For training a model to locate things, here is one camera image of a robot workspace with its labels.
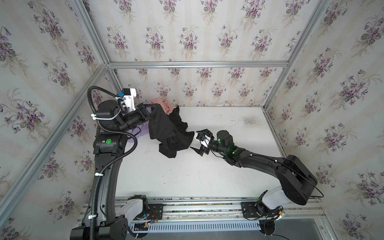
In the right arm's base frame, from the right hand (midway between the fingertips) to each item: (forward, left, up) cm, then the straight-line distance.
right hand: (194, 138), depth 80 cm
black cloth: (-6, +11, +15) cm, 20 cm away
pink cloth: (+39, +20, -12) cm, 46 cm away
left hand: (0, +15, +27) cm, 30 cm away
